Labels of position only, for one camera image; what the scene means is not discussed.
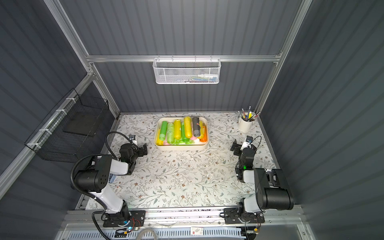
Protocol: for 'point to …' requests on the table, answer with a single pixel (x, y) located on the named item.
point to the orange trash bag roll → (204, 139)
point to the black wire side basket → (67, 128)
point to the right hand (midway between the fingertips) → (246, 142)
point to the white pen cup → (245, 121)
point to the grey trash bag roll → (196, 130)
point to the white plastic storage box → (181, 133)
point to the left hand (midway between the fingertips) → (139, 144)
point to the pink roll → (193, 138)
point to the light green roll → (170, 133)
